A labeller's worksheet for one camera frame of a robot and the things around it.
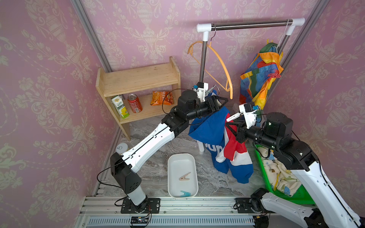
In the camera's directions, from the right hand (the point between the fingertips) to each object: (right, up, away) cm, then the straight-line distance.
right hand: (228, 122), depth 60 cm
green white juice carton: (-54, +8, +18) cm, 58 cm away
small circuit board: (-42, -50, +13) cm, 67 cm away
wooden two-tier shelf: (-57, +23, +56) cm, 84 cm away
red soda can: (-47, +11, +22) cm, 53 cm away
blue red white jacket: (0, -13, +5) cm, 14 cm away
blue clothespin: (-18, -40, +18) cm, 47 cm away
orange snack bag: (-33, +15, +30) cm, 47 cm away
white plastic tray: (-23, -28, +29) cm, 46 cm away
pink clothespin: (-20, -33, +23) cm, 45 cm away
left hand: (-1, +9, +1) cm, 9 cm away
